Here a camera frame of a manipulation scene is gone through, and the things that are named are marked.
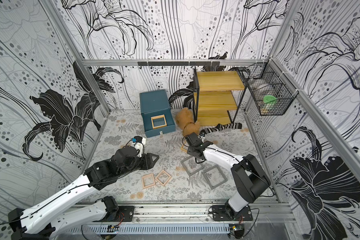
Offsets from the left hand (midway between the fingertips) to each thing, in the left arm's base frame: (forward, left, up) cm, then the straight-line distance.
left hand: (157, 161), depth 71 cm
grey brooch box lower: (0, -31, -18) cm, 36 cm away
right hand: (+16, -19, -15) cm, 29 cm away
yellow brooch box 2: (+17, -12, -18) cm, 28 cm away
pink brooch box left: (-3, +7, -19) cm, 21 cm away
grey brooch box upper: (+6, -18, -19) cm, 26 cm away
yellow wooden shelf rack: (+51, -32, -2) cm, 60 cm away
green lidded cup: (+30, -58, +14) cm, 67 cm away
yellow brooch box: (+28, +4, -4) cm, 29 cm away
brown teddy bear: (+35, -13, -9) cm, 38 cm away
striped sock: (+36, -39, -17) cm, 56 cm away
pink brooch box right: (-1, -1, -20) cm, 20 cm away
